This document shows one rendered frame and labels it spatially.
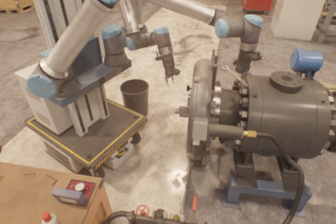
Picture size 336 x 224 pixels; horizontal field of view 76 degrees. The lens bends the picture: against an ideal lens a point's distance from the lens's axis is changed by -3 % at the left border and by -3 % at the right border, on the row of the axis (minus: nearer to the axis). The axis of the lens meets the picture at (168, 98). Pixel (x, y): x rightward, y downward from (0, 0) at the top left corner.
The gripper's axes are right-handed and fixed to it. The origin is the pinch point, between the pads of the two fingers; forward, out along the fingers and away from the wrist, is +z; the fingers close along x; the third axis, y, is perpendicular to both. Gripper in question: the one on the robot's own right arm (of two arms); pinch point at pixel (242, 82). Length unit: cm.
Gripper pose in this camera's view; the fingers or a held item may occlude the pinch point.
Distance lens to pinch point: 134.6
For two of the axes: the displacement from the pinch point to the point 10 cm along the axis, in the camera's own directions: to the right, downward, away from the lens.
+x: -9.1, 2.8, -3.1
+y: -4.2, -5.8, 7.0
